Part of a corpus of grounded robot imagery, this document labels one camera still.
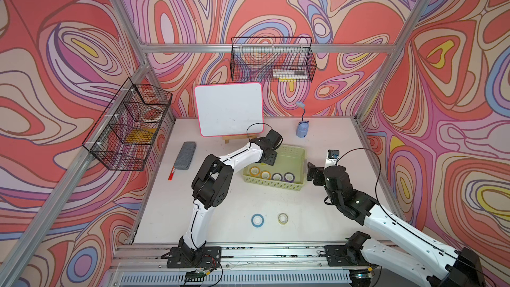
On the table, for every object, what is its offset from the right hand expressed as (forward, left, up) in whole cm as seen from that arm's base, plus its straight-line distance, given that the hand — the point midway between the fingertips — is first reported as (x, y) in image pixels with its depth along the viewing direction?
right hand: (320, 168), depth 80 cm
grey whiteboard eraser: (+18, +62, -12) cm, 66 cm away
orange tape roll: (+8, +27, -14) cm, 32 cm away
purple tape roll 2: (+5, +11, -14) cm, 19 cm away
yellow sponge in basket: (+7, +68, +16) cm, 71 cm away
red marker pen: (+9, +68, -14) cm, 70 cm away
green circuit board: (-33, +50, -17) cm, 63 cm away
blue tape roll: (-14, +26, -16) cm, 34 cm away
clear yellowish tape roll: (-14, +16, -16) cm, 27 cm away
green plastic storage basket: (+8, +11, -15) cm, 20 cm away
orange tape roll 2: (+7, +22, -15) cm, 27 cm away
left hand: (+15, +21, -11) cm, 28 cm away
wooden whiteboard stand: (+27, +38, -11) cm, 48 cm away
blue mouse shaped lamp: (+31, 0, -9) cm, 32 cm away
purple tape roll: (+5, +16, -15) cm, 23 cm away
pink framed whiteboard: (+36, +39, +2) cm, 53 cm away
